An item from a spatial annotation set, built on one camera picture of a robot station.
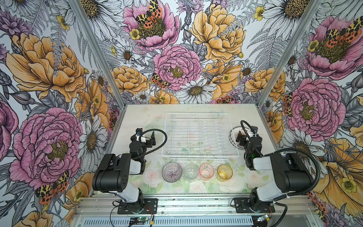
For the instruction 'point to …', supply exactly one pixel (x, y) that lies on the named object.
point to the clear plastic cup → (191, 171)
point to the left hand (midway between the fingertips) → (147, 135)
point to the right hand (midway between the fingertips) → (246, 135)
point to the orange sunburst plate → (232, 136)
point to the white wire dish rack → (198, 136)
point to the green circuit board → (139, 219)
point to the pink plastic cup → (206, 171)
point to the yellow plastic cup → (224, 172)
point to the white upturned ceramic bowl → (171, 172)
